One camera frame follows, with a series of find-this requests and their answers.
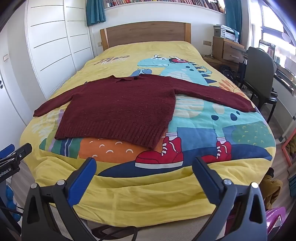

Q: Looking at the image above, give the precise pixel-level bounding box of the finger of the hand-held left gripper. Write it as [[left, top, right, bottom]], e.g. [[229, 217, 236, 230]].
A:
[[0, 144, 15, 161], [10, 143, 32, 163]]

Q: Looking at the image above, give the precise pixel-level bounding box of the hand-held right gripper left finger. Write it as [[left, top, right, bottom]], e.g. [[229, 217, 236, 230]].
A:
[[21, 157, 102, 241]]

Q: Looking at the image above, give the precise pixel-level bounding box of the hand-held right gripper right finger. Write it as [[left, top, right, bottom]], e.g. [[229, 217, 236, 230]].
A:
[[192, 157, 269, 241]]

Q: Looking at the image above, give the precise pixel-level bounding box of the maroon knit sweater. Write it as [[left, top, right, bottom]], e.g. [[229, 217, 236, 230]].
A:
[[33, 75, 257, 149]]

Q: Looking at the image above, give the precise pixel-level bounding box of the person's left hand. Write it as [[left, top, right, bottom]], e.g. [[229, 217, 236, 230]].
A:
[[6, 185, 21, 221]]

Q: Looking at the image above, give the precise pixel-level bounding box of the yellow dinosaur printed bedspread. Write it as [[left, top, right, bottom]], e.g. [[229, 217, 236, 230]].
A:
[[20, 40, 277, 226]]

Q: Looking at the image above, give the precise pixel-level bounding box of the white door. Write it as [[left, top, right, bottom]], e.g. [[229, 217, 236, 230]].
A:
[[0, 7, 35, 149]]

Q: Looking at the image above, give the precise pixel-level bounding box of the brown cloth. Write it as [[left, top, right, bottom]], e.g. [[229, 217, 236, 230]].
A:
[[261, 174, 283, 209]]

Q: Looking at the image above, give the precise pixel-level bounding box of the pink plastic object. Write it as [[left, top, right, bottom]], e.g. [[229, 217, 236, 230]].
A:
[[265, 206, 287, 241]]

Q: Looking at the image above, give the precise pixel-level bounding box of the white wardrobe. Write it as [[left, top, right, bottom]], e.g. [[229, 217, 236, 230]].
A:
[[24, 0, 95, 99]]

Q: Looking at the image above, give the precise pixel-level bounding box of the black bag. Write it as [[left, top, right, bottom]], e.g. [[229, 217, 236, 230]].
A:
[[218, 65, 234, 81]]

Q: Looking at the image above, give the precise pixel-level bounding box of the black chair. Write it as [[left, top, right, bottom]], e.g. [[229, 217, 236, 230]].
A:
[[239, 46, 278, 123]]

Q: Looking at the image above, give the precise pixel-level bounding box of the desk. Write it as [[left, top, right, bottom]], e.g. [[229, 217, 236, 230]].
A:
[[273, 67, 296, 99]]

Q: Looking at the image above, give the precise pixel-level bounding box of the wooden drawer cabinet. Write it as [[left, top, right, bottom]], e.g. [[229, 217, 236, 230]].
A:
[[212, 36, 245, 62]]

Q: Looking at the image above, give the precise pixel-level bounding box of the grey printer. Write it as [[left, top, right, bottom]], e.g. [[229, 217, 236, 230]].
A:
[[213, 24, 240, 43]]

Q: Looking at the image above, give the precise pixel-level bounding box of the teal curtain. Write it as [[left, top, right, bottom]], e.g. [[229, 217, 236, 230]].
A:
[[86, 0, 106, 27], [225, 0, 242, 35]]

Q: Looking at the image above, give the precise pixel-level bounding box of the wooden headboard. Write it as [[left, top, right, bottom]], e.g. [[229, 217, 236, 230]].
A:
[[100, 21, 191, 52]]

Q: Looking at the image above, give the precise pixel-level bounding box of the row of books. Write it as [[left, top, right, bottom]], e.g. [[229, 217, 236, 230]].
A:
[[103, 0, 226, 13]]

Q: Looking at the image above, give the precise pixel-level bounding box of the black cable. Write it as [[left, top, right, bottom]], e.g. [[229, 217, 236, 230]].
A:
[[91, 226, 139, 241]]

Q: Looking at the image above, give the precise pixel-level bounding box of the orange frame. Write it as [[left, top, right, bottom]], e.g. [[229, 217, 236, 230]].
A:
[[282, 134, 296, 167]]

